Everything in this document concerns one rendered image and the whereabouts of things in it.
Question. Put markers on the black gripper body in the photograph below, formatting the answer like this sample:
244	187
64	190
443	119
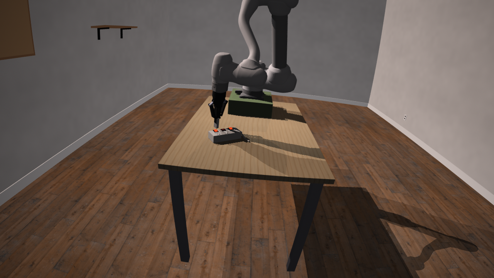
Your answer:
218	97

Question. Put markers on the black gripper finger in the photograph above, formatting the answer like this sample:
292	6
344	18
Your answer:
221	109
214	113

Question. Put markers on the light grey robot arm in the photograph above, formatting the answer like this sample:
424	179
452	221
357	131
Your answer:
252	73

